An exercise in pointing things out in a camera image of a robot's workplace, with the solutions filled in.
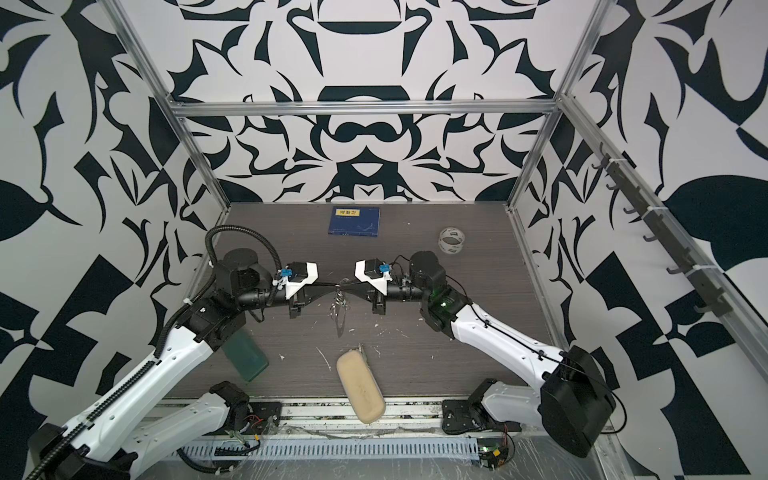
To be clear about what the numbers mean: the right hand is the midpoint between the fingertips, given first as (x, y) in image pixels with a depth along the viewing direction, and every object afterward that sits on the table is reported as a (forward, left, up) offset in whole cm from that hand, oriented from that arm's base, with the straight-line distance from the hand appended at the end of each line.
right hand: (344, 287), depth 65 cm
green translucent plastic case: (-5, +30, -26) cm, 40 cm away
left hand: (+2, +2, +1) cm, 3 cm away
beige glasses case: (-14, -2, -25) cm, 29 cm away
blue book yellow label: (+44, +3, -29) cm, 53 cm away
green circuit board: (-27, -33, -31) cm, 53 cm away
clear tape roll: (+35, -32, -29) cm, 56 cm away
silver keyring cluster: (-3, +1, -1) cm, 3 cm away
